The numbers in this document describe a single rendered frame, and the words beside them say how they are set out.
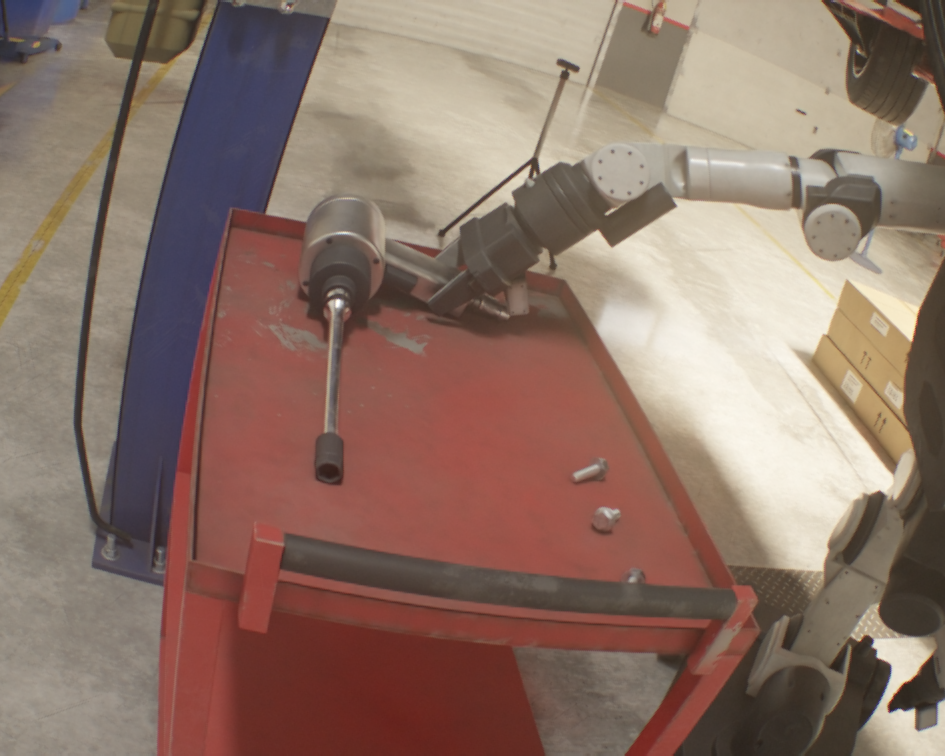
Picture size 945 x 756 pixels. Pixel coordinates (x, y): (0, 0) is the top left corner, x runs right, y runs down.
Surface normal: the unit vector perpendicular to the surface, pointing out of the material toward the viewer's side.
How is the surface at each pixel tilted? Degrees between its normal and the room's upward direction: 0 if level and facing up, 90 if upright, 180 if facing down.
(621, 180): 82
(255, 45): 90
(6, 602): 0
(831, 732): 0
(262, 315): 0
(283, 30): 90
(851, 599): 93
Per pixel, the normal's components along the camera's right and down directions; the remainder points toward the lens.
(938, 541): -0.32, 0.08
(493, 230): -0.58, -0.66
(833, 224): -0.13, 0.62
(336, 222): -0.05, -0.84
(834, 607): -0.42, 0.32
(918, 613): -0.50, 0.69
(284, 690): 0.30, -0.86
